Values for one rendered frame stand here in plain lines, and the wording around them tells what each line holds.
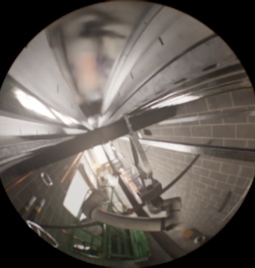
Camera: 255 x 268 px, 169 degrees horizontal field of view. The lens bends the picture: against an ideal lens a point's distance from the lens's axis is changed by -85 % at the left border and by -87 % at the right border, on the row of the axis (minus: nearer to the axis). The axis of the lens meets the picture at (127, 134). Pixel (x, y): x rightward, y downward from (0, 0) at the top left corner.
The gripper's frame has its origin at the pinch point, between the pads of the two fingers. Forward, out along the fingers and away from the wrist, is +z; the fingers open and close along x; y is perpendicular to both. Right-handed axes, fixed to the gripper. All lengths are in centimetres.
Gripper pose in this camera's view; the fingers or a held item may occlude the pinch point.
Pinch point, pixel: (145, 177)
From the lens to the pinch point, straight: 41.9
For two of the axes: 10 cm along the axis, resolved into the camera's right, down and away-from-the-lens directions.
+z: -3.2, -9.4, -1.3
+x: 8.8, -3.4, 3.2
